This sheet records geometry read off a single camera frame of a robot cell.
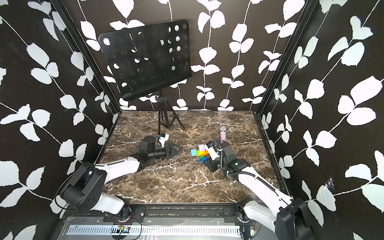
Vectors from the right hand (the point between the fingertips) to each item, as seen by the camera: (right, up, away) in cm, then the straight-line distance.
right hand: (205, 158), depth 81 cm
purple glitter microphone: (+14, +10, +20) cm, 26 cm away
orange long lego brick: (0, +1, +6) cm, 6 cm away
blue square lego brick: (-2, -3, +7) cm, 8 cm away
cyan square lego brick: (-6, +2, +4) cm, 8 cm away
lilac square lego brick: (-2, +6, +1) cm, 6 cm away
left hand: (-13, +5, +1) cm, 14 cm away
